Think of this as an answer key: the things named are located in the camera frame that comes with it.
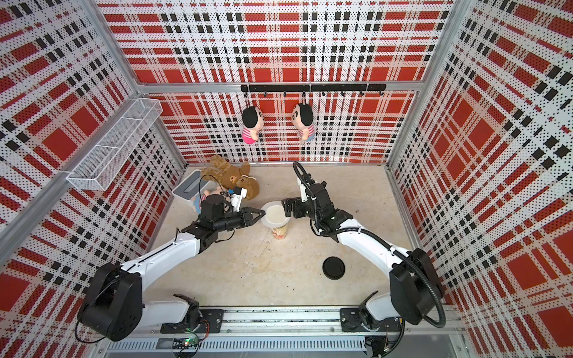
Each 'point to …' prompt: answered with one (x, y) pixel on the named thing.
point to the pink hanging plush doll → (253, 121)
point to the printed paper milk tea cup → (280, 233)
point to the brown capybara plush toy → (229, 177)
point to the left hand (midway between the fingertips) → (267, 213)
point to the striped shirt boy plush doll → (197, 200)
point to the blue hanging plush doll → (303, 118)
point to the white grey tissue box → (192, 187)
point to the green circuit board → (186, 343)
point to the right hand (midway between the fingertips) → (297, 198)
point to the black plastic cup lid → (333, 268)
